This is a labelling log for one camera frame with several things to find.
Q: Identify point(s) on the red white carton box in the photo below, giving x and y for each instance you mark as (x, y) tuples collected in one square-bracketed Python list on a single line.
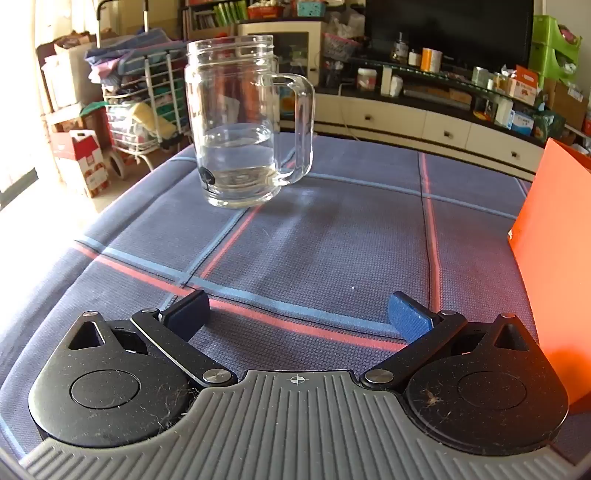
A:
[(80, 161)]

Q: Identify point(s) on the black flat television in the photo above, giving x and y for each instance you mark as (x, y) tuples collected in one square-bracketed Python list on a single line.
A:
[(489, 33)]

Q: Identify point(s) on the white tv cabinet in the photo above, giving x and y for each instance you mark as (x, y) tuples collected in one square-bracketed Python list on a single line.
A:
[(428, 131)]

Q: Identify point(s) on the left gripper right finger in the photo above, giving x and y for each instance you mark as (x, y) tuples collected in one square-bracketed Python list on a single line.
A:
[(481, 388)]

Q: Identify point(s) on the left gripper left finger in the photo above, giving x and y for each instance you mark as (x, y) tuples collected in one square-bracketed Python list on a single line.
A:
[(114, 383)]

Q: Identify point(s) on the orange cardboard box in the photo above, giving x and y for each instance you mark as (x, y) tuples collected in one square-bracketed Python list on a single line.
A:
[(550, 241)]

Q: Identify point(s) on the green stacking bins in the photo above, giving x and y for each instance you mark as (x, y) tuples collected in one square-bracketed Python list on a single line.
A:
[(554, 51)]

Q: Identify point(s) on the clear glass mug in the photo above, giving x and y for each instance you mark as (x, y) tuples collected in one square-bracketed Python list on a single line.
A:
[(233, 99)]

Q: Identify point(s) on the small glass door cabinet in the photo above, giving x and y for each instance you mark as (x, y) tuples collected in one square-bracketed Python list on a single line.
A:
[(297, 43)]

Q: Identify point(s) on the blue plaid bed cover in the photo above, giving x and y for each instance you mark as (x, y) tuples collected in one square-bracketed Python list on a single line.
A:
[(301, 282)]

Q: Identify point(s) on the white wire trolley cart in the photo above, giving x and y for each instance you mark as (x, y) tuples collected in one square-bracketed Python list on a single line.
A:
[(143, 93)]

